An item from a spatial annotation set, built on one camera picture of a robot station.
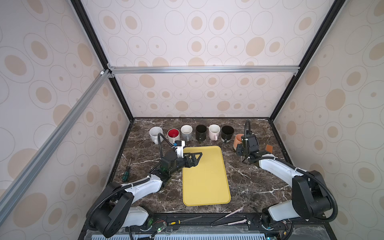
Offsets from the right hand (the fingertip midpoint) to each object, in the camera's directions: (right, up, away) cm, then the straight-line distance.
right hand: (242, 145), depth 92 cm
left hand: (-26, -3, -12) cm, 29 cm away
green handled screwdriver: (-70, -16, -3) cm, 72 cm away
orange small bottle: (+21, -3, +8) cm, 22 cm away
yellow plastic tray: (-23, -21, -6) cm, 32 cm away
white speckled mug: (-57, +9, +11) cm, 59 cm away
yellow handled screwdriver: (-37, -36, -18) cm, 55 cm away
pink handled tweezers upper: (-11, -34, -16) cm, 39 cm away
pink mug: (-16, +10, +11) cm, 22 cm away
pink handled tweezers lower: (-8, -36, -19) cm, 41 cm away
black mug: (-25, +8, +11) cm, 29 cm away
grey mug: (-35, +9, +11) cm, 38 cm away
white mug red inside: (-44, +7, +11) cm, 46 cm away
